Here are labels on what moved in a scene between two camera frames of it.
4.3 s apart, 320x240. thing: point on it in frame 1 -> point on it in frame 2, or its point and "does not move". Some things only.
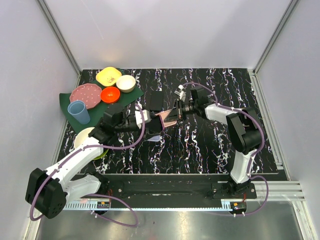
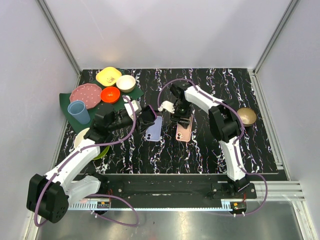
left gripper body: (155, 124) -> (139, 120)
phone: (163, 115) -> (183, 134)
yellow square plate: (108, 76) does not move
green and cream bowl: (100, 156) does not move
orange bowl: (110, 95) does not move
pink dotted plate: (89, 93) does not move
